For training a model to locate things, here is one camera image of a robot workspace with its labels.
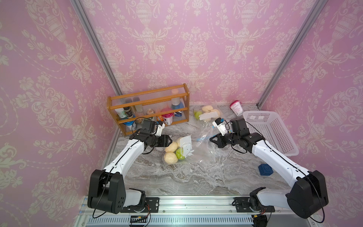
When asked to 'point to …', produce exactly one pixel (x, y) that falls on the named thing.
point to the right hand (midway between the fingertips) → (211, 138)
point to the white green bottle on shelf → (121, 112)
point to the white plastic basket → (272, 127)
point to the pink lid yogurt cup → (236, 105)
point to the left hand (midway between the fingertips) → (168, 141)
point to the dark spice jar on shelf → (128, 112)
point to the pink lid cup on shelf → (168, 118)
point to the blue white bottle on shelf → (176, 104)
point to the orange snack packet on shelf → (159, 117)
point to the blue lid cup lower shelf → (129, 124)
